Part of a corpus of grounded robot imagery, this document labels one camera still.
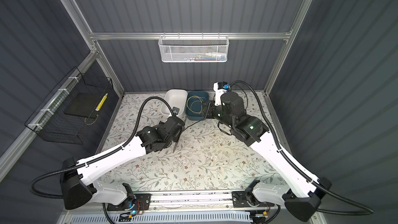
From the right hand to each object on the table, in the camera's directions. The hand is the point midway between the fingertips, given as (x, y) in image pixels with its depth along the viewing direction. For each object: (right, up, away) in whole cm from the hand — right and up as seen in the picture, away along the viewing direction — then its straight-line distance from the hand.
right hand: (203, 104), depth 64 cm
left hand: (-16, -10, +13) cm, 23 cm away
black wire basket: (-64, -5, +7) cm, 65 cm away
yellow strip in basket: (-51, -1, +11) cm, 52 cm away
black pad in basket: (-58, 0, +10) cm, 59 cm away
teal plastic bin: (-6, +3, +50) cm, 50 cm away
